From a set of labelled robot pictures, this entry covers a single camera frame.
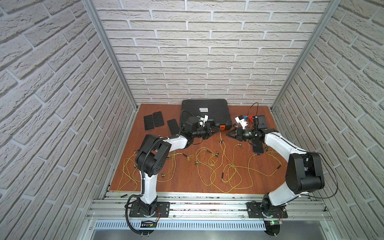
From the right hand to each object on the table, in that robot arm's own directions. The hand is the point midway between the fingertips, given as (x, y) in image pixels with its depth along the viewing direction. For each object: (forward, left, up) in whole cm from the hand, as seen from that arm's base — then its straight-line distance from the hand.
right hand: (229, 135), depth 85 cm
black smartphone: (+26, +47, -13) cm, 56 cm away
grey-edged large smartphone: (+20, +36, -16) cm, 44 cm away
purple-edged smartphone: (+26, +55, -16) cm, 63 cm away
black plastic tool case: (+29, +3, -9) cm, 31 cm away
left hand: (+2, +4, +3) cm, 5 cm away
